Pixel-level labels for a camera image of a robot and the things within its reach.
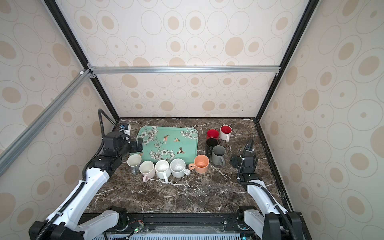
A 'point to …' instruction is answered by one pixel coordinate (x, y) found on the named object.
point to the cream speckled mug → (177, 167)
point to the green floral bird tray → (168, 143)
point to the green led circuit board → (140, 227)
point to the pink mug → (147, 169)
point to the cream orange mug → (201, 165)
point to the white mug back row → (225, 132)
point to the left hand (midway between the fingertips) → (136, 135)
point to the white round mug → (163, 170)
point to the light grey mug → (134, 161)
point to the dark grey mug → (218, 153)
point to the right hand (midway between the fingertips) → (243, 156)
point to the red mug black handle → (212, 133)
